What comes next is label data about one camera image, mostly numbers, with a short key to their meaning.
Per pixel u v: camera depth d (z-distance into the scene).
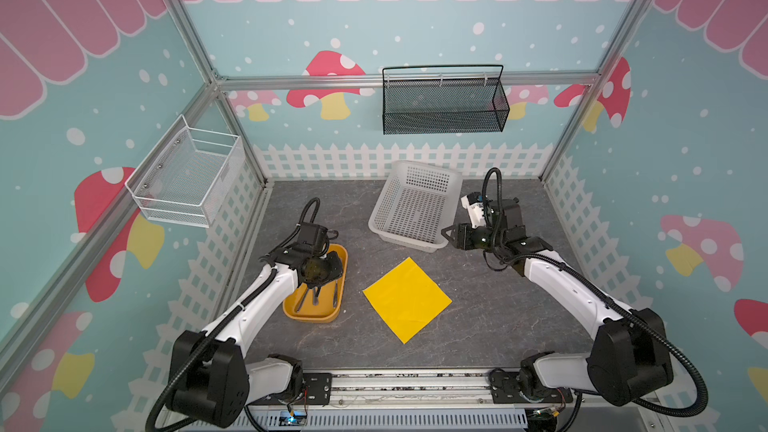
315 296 0.89
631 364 0.42
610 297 0.45
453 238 0.76
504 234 0.64
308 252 0.65
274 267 0.55
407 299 0.90
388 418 0.71
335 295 0.89
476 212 0.76
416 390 0.76
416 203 1.13
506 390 0.74
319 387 0.74
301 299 0.89
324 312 0.86
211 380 0.40
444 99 0.95
